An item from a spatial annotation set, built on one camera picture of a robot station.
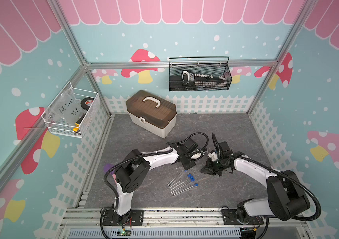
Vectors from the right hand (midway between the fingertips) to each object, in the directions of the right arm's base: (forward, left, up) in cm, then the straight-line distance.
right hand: (201, 170), depth 85 cm
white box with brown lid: (+30, +28, +17) cm, 44 cm away
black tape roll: (+26, +62, +30) cm, 74 cm away
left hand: (+5, +6, -2) cm, 8 cm away
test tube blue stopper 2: (-7, +3, -5) cm, 9 cm away
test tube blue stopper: (-1, +7, -5) cm, 8 cm away
